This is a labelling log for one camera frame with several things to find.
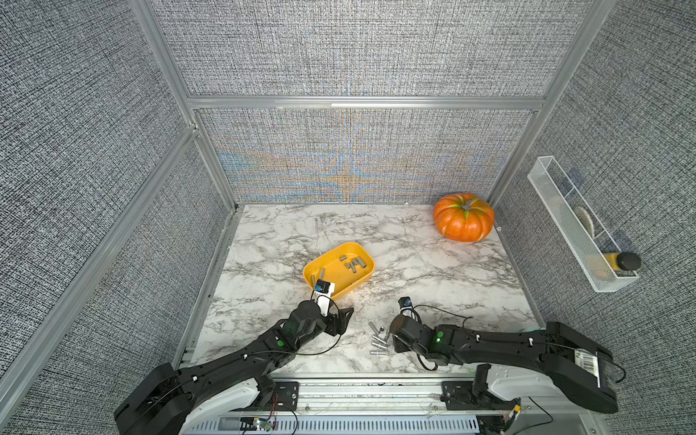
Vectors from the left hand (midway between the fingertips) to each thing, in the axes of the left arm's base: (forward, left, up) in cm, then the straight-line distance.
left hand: (348, 305), depth 80 cm
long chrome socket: (+21, -5, -8) cm, 24 cm away
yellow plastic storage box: (+19, -1, -10) cm, 22 cm away
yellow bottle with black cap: (-2, -63, +24) cm, 68 cm away
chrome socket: (+18, +8, -9) cm, 22 cm away
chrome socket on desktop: (-7, -8, -10) cm, 15 cm away
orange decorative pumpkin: (+32, -44, +2) cm, 55 cm away
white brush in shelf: (+10, -62, +24) cm, 67 cm away
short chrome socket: (+23, +1, -10) cm, 25 cm away
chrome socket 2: (-11, -9, -10) cm, 17 cm away
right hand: (-4, -14, -9) cm, 17 cm away
